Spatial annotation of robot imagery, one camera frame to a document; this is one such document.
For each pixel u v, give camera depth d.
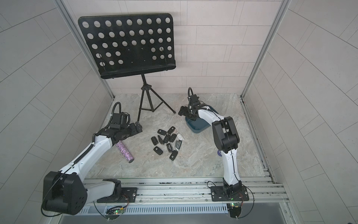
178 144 0.89
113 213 0.66
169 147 0.87
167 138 0.91
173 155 0.84
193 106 0.78
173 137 0.91
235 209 0.68
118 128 0.62
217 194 0.71
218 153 0.87
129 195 0.71
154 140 0.89
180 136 0.91
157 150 0.86
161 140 0.89
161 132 0.94
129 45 0.63
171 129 0.96
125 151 0.83
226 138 0.54
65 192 0.39
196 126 0.94
